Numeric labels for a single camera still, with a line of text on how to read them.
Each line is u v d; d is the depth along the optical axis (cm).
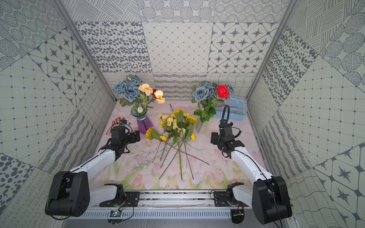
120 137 67
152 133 90
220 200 73
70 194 41
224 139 66
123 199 72
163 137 94
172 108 115
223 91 72
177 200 76
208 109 84
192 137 95
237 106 107
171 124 95
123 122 79
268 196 40
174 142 95
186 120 100
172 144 95
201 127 95
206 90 75
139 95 76
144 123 90
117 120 104
